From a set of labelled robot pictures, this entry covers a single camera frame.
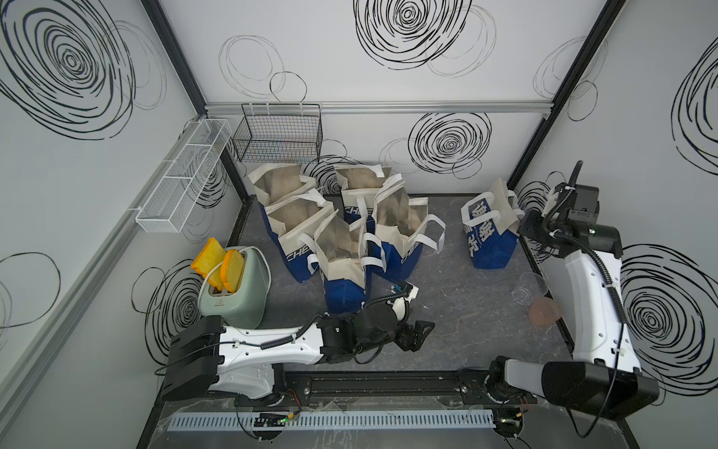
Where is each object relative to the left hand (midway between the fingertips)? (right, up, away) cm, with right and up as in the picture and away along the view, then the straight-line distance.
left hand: (425, 321), depth 68 cm
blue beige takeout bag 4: (-22, +13, +28) cm, 38 cm away
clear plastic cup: (+39, +3, +23) cm, 46 cm away
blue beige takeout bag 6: (+26, +23, +21) cm, 41 cm away
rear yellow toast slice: (-58, +15, +10) cm, 61 cm away
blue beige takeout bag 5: (-1, +23, +36) cm, 42 cm away
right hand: (+29, +24, +4) cm, 38 cm away
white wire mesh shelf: (-66, +27, +3) cm, 71 cm away
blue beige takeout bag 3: (-15, +38, +33) cm, 53 cm away
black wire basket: (-45, +55, +29) cm, 77 cm away
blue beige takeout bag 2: (-39, +25, +18) cm, 49 cm away
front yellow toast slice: (-51, +11, +7) cm, 52 cm away
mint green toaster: (-47, +1, +6) cm, 47 cm away
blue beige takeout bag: (-43, +37, +23) cm, 62 cm away
